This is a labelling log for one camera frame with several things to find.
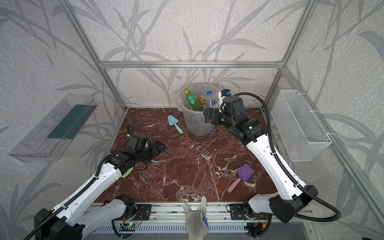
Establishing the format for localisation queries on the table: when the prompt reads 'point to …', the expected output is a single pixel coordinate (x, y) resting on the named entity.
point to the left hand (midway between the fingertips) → (164, 145)
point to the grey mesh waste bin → (199, 133)
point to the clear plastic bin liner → (194, 119)
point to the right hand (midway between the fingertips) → (212, 106)
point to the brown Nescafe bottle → (202, 99)
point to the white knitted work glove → (196, 221)
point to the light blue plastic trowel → (172, 121)
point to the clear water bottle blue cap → (210, 101)
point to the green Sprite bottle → (193, 101)
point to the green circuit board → (132, 225)
